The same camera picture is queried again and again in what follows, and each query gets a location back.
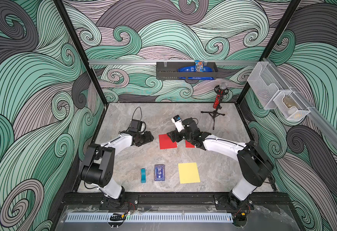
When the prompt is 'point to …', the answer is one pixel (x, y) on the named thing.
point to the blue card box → (159, 174)
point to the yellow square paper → (188, 173)
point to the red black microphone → (220, 90)
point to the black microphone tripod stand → (213, 113)
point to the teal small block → (143, 175)
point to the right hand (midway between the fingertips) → (173, 130)
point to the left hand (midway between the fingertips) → (150, 137)
